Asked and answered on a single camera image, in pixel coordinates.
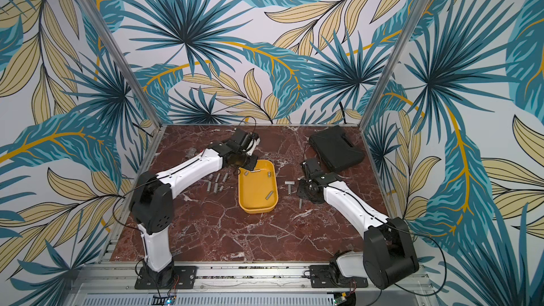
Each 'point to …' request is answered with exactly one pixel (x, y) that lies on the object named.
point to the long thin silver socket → (289, 190)
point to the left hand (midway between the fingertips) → (252, 163)
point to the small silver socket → (225, 176)
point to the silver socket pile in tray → (246, 172)
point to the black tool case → (336, 149)
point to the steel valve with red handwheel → (191, 152)
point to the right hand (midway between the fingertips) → (304, 191)
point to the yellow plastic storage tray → (258, 189)
